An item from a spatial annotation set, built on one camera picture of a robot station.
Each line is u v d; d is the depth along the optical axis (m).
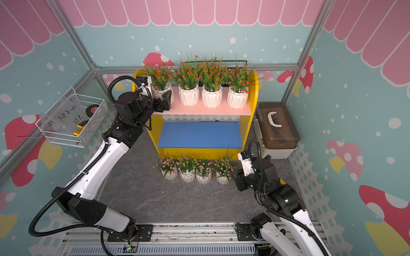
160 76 0.60
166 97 0.60
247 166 0.58
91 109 0.80
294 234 0.40
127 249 0.72
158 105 0.61
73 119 0.69
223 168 0.79
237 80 0.59
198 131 0.97
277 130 0.94
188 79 0.62
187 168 0.85
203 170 0.80
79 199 0.40
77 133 0.63
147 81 0.56
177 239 0.73
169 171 0.81
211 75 0.60
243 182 0.58
